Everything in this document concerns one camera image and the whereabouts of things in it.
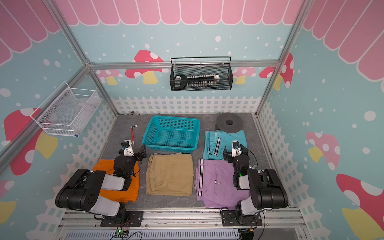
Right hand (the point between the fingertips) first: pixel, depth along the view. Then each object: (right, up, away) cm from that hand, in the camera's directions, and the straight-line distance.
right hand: (234, 145), depth 91 cm
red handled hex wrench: (-70, +6, +18) cm, 73 cm away
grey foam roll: (+1, +15, +16) cm, 21 cm away
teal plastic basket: (-41, +6, +16) cm, 44 cm away
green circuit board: (-60, -41, -18) cm, 75 cm away
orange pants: (-58, -25, -11) cm, 64 cm away
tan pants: (-38, -16, -6) cm, 42 cm away
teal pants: (-10, +1, +11) cm, 15 cm away
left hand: (-58, 0, -1) cm, 58 cm away
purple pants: (-13, -22, -7) cm, 26 cm away
